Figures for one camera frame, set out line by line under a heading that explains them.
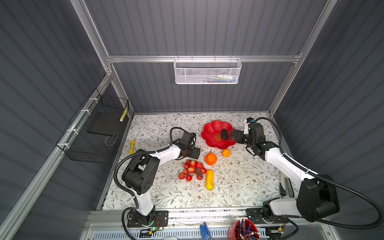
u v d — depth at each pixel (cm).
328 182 41
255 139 65
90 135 72
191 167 84
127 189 50
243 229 61
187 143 74
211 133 109
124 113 83
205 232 68
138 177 48
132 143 101
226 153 94
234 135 79
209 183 82
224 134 101
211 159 88
